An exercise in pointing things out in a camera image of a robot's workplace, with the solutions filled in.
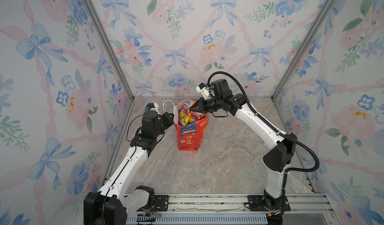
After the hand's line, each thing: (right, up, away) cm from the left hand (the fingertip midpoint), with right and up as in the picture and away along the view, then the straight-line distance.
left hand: (175, 112), depth 77 cm
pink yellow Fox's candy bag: (+6, -2, -1) cm, 6 cm away
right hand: (+8, +2, -2) cm, 8 cm away
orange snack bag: (+15, -2, +7) cm, 16 cm away
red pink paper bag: (+8, -14, +5) cm, 17 cm away
